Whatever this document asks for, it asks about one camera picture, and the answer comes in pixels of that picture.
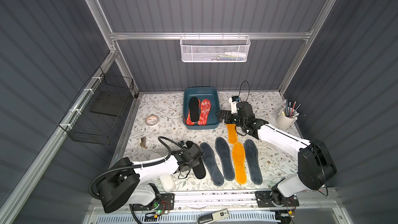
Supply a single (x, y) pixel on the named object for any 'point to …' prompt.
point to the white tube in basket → (235, 54)
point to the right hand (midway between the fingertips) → (224, 112)
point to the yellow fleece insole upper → (232, 136)
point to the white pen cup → (286, 117)
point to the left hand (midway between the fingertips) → (197, 163)
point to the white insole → (167, 182)
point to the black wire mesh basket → (95, 117)
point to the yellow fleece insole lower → (238, 151)
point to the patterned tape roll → (152, 120)
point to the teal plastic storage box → (211, 93)
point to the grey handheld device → (208, 218)
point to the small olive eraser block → (143, 143)
